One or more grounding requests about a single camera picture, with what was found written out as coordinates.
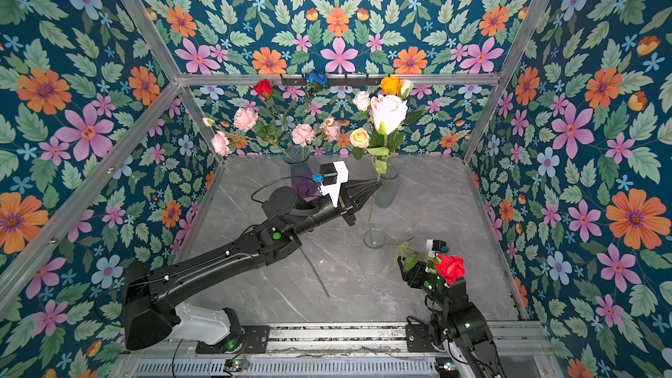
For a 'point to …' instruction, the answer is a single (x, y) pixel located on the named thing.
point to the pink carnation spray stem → (247, 126)
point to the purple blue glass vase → (301, 171)
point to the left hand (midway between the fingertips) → (381, 177)
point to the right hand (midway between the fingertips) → (402, 260)
